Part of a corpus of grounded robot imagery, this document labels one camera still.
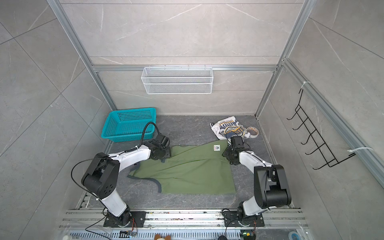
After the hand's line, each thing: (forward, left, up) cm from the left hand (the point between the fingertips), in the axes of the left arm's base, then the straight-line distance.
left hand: (167, 150), depth 94 cm
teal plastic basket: (+27, +36, -6) cm, 45 cm away
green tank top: (-11, -22, -4) cm, 25 cm away
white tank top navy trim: (+17, -42, -1) cm, 45 cm away
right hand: (-3, -39, -1) cm, 39 cm away
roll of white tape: (+17, -63, -4) cm, 65 cm away
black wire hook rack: (-25, -71, +30) cm, 81 cm away
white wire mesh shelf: (+40, -7, +25) cm, 48 cm away
